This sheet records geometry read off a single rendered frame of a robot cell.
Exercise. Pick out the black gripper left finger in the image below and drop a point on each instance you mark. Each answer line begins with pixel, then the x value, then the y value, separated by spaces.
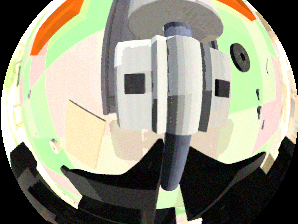
pixel 136 188

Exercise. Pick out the orange rectangular tray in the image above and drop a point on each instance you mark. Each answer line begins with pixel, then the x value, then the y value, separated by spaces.
pixel 240 7
pixel 62 15

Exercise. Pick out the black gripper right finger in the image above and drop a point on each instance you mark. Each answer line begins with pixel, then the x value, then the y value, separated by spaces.
pixel 205 180

